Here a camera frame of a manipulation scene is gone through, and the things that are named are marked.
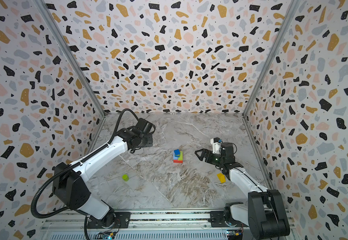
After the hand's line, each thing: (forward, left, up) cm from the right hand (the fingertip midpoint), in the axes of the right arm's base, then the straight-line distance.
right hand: (199, 151), depth 85 cm
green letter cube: (+1, +11, -8) cm, 14 cm away
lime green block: (+4, +11, -8) cm, 14 cm away
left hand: (+4, +29, +6) cm, 30 cm away
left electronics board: (-39, +44, -12) cm, 60 cm away
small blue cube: (+2, +13, -7) cm, 15 cm away
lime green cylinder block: (-12, +42, -10) cm, 45 cm away
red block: (-1, +12, -11) cm, 17 cm away
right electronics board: (-38, -16, -13) cm, 43 cm away
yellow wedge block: (-11, -14, -11) cm, 21 cm away
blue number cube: (0, +14, -9) cm, 16 cm away
